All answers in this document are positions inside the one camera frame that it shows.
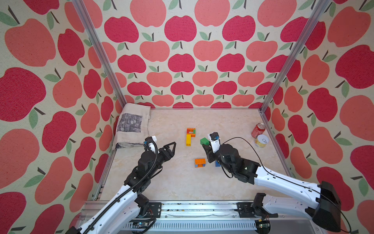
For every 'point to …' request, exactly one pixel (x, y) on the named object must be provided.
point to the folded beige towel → (133, 126)
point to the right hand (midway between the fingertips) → (207, 146)
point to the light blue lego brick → (196, 165)
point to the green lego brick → (204, 141)
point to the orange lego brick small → (200, 165)
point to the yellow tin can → (261, 141)
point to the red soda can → (258, 129)
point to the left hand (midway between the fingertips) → (174, 148)
